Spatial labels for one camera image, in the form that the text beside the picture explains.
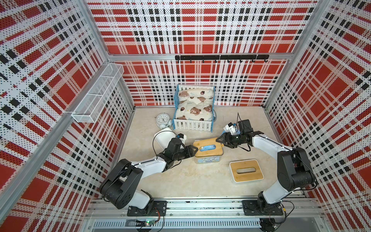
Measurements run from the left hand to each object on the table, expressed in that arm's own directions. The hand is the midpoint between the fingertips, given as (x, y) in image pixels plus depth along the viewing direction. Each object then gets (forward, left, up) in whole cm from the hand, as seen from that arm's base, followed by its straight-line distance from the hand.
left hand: (197, 149), depth 88 cm
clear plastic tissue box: (-6, -6, -2) cm, 9 cm away
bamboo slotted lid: (-1, -13, +1) cm, 13 cm away
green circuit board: (-36, +25, -5) cm, 44 cm away
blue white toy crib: (+20, -1, -2) cm, 20 cm away
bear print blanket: (+31, -4, +1) cm, 31 cm away
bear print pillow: (+42, 0, +8) cm, 42 cm away
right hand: (+4, -14, +3) cm, 15 cm away
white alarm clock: (+26, +26, -4) cm, 37 cm away
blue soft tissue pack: (+2, -6, -2) cm, 7 cm away
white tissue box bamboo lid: (-16, -24, -2) cm, 29 cm away
